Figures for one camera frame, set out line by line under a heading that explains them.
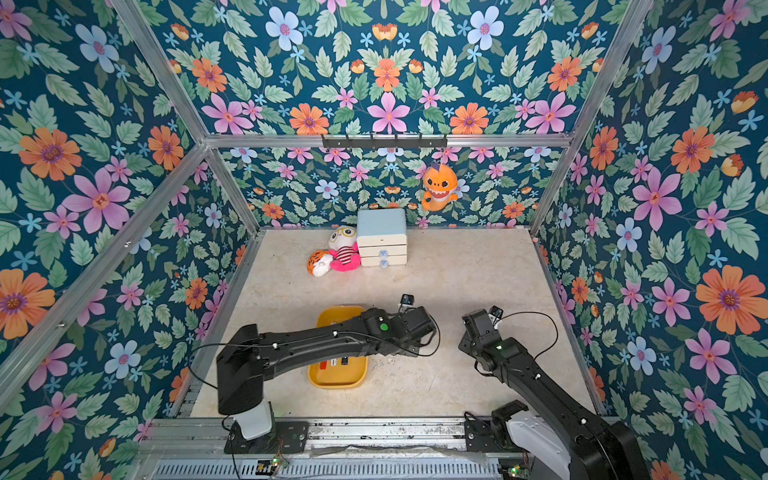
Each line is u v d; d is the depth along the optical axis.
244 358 0.49
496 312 0.77
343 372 0.83
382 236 0.99
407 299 0.73
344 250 1.04
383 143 0.93
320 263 1.01
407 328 0.59
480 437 0.73
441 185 0.97
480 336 0.64
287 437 0.74
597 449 0.40
